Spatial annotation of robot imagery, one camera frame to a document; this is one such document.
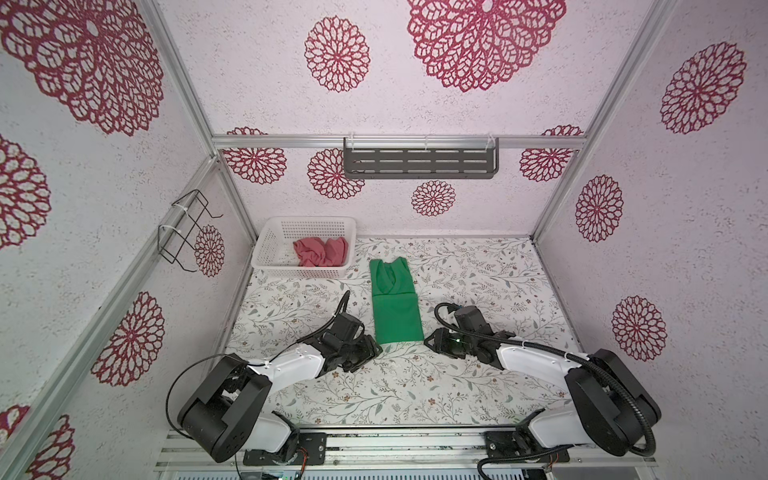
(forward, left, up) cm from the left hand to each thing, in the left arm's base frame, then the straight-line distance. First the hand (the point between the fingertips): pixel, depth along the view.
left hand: (377, 357), depth 87 cm
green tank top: (+16, -6, -3) cm, 18 cm away
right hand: (+4, -15, +3) cm, 15 cm away
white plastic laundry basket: (+42, +39, +1) cm, 57 cm away
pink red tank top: (+35, +22, +8) cm, 42 cm away
